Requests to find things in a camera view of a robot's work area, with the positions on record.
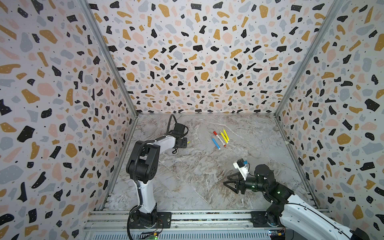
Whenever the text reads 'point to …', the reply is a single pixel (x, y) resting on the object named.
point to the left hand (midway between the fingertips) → (182, 140)
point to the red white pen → (219, 138)
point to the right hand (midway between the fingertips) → (225, 179)
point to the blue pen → (216, 143)
